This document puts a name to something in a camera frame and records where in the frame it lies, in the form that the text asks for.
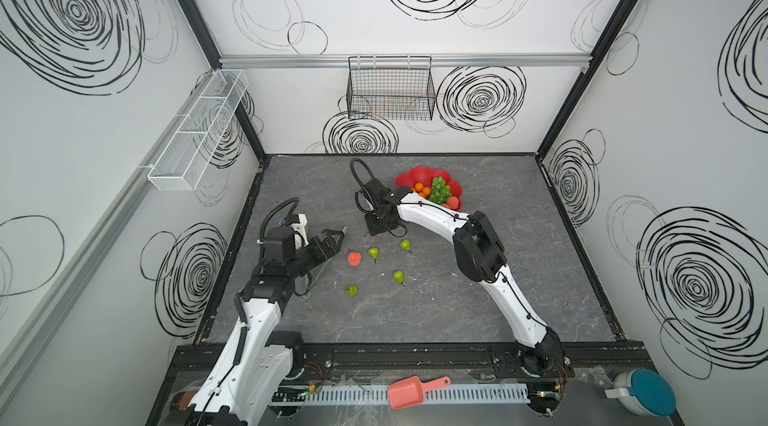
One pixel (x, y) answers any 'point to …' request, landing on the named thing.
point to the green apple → (352, 290)
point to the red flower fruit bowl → (426, 177)
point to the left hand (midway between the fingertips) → (335, 239)
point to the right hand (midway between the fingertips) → (371, 227)
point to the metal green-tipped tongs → (307, 293)
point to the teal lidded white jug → (643, 391)
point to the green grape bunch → (441, 191)
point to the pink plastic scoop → (410, 392)
